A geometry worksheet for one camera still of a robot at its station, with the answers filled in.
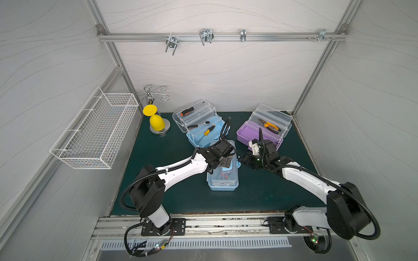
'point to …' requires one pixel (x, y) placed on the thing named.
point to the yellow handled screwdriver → (207, 131)
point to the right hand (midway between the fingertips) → (239, 159)
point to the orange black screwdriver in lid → (187, 111)
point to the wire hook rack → (148, 94)
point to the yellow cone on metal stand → (158, 125)
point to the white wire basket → (98, 136)
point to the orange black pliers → (270, 126)
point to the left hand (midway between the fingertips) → (219, 157)
